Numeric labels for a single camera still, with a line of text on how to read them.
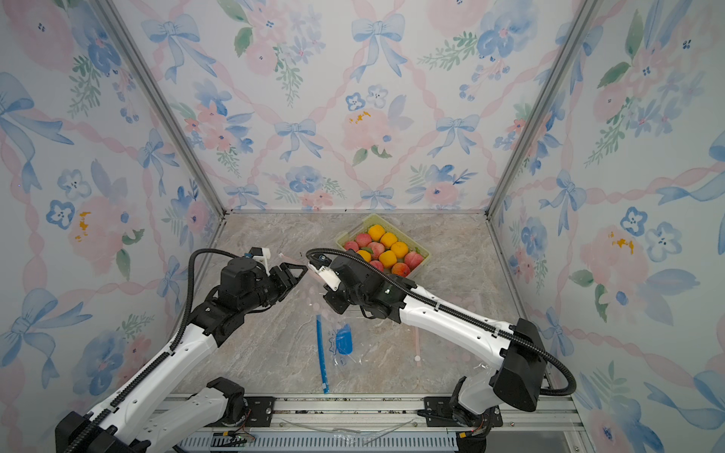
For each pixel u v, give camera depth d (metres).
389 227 1.07
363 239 1.05
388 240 1.06
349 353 0.79
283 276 0.67
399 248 1.03
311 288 0.75
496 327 0.43
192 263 0.56
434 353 0.84
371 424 0.73
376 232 1.07
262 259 0.70
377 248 1.03
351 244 1.03
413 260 0.98
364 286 0.54
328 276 0.63
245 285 0.59
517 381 0.40
